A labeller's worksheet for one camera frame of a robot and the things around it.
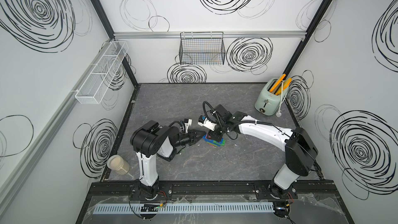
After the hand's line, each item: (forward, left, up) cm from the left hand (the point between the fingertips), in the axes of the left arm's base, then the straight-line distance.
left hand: (204, 136), depth 84 cm
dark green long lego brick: (-4, -10, 0) cm, 11 cm away
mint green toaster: (+20, -38, +5) cm, 44 cm away
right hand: (0, -2, +2) cm, 3 cm away
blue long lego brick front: (-3, -2, +1) cm, 4 cm away
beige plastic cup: (-16, +42, +3) cm, 45 cm away
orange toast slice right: (+27, -47, +15) cm, 57 cm away
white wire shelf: (+8, +53, +25) cm, 59 cm away
